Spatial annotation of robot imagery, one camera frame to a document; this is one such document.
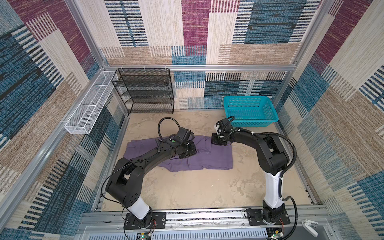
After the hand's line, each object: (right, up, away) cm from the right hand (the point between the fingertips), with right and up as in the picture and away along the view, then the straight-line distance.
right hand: (212, 142), depth 100 cm
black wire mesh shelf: (-47, +36, +11) cm, 61 cm away
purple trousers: (-3, -8, -7) cm, 11 cm away
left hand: (-10, -3, -13) cm, 17 cm away
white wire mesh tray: (-64, +15, -28) cm, 71 cm away
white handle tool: (+40, -34, -30) cm, 61 cm away
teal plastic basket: (+33, +22, +20) cm, 45 cm away
